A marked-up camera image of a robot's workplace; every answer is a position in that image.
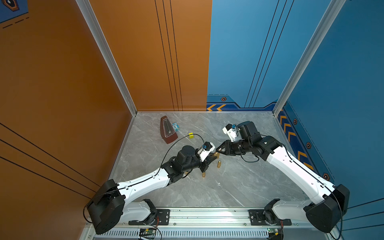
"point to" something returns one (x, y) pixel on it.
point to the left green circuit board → (149, 231)
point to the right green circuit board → (274, 230)
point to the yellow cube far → (191, 136)
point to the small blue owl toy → (175, 126)
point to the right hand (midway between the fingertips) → (218, 149)
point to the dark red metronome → (167, 131)
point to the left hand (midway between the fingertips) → (214, 154)
